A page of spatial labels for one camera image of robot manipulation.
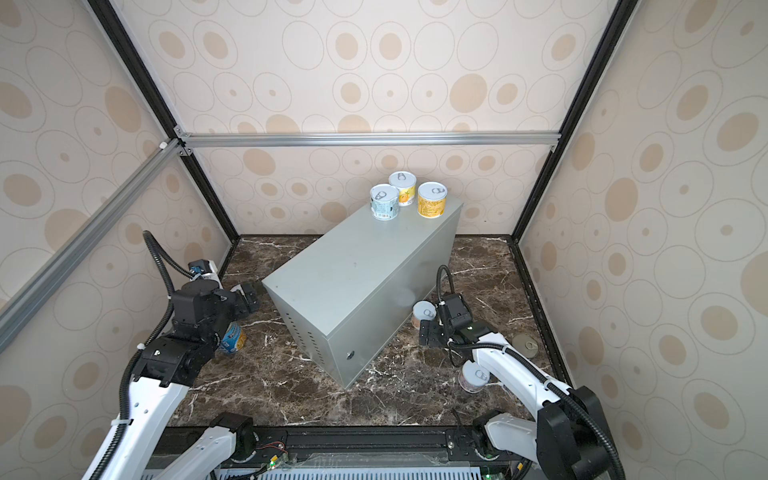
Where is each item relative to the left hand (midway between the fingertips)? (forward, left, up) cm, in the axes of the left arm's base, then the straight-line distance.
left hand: (242, 285), depth 70 cm
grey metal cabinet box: (-6, -27, +5) cm, 28 cm away
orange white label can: (+7, -45, -24) cm, 51 cm away
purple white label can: (-14, -57, -24) cm, 63 cm away
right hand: (-1, -48, -23) cm, 53 cm away
